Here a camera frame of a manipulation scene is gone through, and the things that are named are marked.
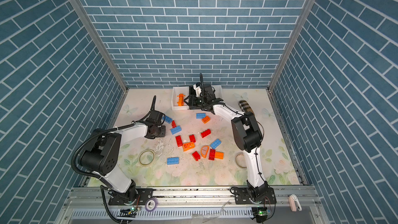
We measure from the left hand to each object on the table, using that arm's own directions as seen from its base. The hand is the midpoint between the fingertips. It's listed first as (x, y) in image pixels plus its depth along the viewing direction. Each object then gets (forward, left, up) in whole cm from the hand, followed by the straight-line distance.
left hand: (165, 132), depth 96 cm
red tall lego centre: (-7, -10, +1) cm, 12 cm away
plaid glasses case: (+18, -53, +5) cm, 56 cm away
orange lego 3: (-16, -33, +2) cm, 37 cm away
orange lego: (+9, -26, +1) cm, 27 cm away
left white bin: (+33, -4, +3) cm, 34 cm away
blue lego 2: (+1, -7, +1) cm, 7 cm away
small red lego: (-6, -18, +3) cm, 19 cm away
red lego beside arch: (-15, -29, +1) cm, 33 cm away
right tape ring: (-19, -43, +2) cm, 47 cm away
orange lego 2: (-10, -16, +2) cm, 19 cm away
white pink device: (-38, -67, +3) cm, 77 cm away
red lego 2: (-15, -20, +1) cm, 25 cm away
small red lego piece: (+5, -5, +2) cm, 7 cm away
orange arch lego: (-13, -25, +2) cm, 28 cm away
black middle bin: (+10, -18, +23) cm, 31 cm away
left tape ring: (-16, +8, -1) cm, 18 cm away
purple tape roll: (-39, -3, +1) cm, 39 cm away
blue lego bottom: (-18, -7, +1) cm, 20 cm away
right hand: (+14, -15, +14) cm, 25 cm away
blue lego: (+12, -22, +1) cm, 25 cm away
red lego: (-1, -25, 0) cm, 25 cm away
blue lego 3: (-9, -32, +1) cm, 33 cm away
